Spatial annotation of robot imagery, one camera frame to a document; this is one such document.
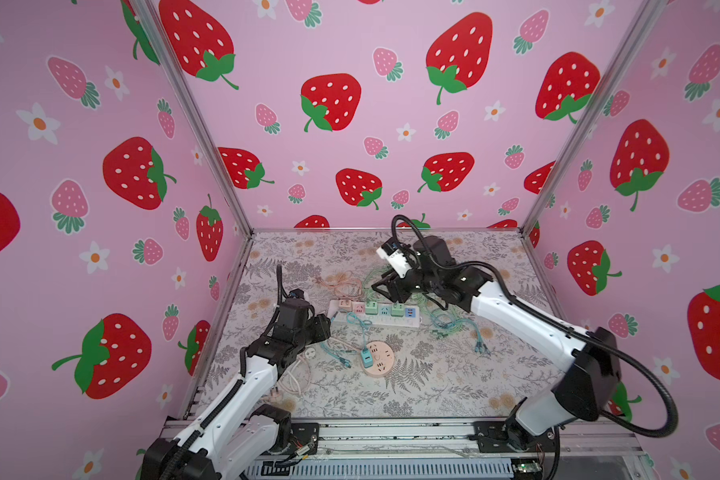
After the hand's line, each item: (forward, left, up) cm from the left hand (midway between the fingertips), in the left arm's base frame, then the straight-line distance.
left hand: (323, 321), depth 84 cm
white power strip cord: (-12, +7, -11) cm, 18 cm away
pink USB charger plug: (+7, -5, -3) cm, 10 cm away
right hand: (+5, -15, +14) cm, 21 cm away
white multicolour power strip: (+5, -26, -8) cm, 28 cm away
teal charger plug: (-9, -12, -4) cm, 16 cm away
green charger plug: (+6, -14, -4) cm, 15 cm away
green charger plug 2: (+6, -22, -4) cm, 23 cm away
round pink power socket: (-7, -17, -9) cm, 20 cm away
